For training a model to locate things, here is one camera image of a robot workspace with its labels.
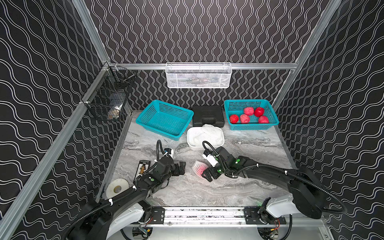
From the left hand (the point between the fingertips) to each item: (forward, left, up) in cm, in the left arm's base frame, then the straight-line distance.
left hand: (179, 161), depth 84 cm
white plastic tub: (+24, -5, -5) cm, 25 cm away
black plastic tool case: (+41, -20, -3) cm, 46 cm away
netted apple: (-3, -12, -2) cm, 12 cm away
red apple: (+39, -43, -3) cm, 58 cm away
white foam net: (+20, -16, +1) cm, 26 cm away
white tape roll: (-14, +34, -9) cm, 38 cm away
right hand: (-2, -16, -2) cm, 17 cm away
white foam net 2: (-1, -8, -3) cm, 9 cm away
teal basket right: (+51, -39, -2) cm, 64 cm away
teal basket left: (+37, +16, -7) cm, 41 cm away
